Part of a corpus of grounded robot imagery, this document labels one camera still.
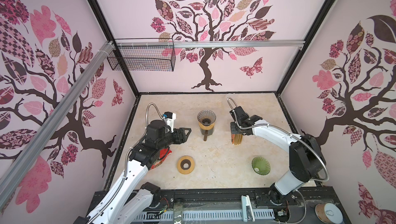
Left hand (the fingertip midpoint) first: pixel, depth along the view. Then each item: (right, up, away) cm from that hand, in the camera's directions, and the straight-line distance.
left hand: (186, 133), depth 74 cm
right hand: (+28, +1, +18) cm, 33 cm away
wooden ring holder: (-2, -20, +12) cm, 23 cm away
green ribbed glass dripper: (+39, -19, +7) cm, 44 cm away
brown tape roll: (+63, -33, -9) cm, 72 cm away
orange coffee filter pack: (+28, -5, +16) cm, 33 cm away
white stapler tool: (+28, -34, -4) cm, 45 cm away
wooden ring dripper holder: (+10, +1, +15) cm, 18 cm away
